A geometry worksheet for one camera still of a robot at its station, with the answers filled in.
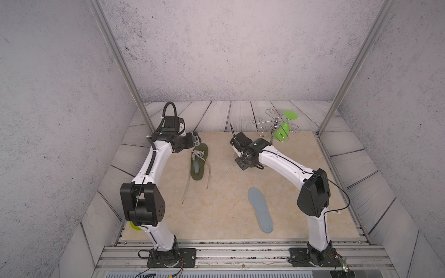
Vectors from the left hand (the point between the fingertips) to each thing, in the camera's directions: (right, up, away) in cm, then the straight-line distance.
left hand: (197, 141), depth 87 cm
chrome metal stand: (+39, +9, -1) cm, 40 cm away
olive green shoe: (-2, -10, +14) cm, 17 cm away
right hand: (+24, -10, +1) cm, 26 cm away
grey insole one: (+31, -31, +2) cm, 44 cm away
